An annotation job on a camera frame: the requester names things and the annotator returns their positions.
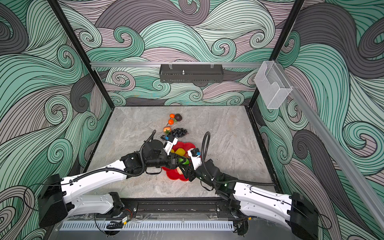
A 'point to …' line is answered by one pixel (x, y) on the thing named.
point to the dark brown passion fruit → (178, 117)
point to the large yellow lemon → (180, 151)
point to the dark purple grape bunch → (179, 132)
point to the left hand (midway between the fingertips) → (185, 159)
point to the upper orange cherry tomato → (172, 115)
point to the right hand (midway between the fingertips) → (182, 163)
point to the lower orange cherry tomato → (171, 121)
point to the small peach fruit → (167, 129)
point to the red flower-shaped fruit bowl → (173, 173)
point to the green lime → (186, 162)
